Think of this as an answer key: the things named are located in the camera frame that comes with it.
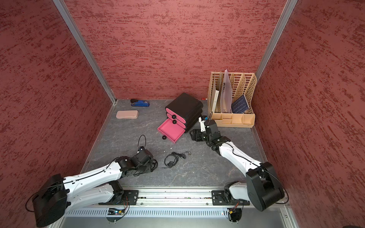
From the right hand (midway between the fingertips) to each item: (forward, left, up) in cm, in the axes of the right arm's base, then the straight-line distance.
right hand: (193, 134), depth 86 cm
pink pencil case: (+25, +51, -9) cm, 58 cm away
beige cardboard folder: (+23, -15, +18) cm, 33 cm away
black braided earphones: (-9, +8, -11) cm, 16 cm away
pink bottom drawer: (+9, +16, -9) cm, 20 cm away
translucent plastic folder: (+34, -27, +1) cm, 43 cm away
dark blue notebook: (+25, -36, -1) cm, 44 cm away
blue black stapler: (+36, +46, -7) cm, 58 cm away
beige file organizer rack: (+38, -39, +8) cm, 55 cm away
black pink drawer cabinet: (+15, +5, +5) cm, 17 cm away
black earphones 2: (-14, +14, -10) cm, 23 cm away
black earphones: (-15, +24, -11) cm, 30 cm away
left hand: (-18, +28, -10) cm, 35 cm away
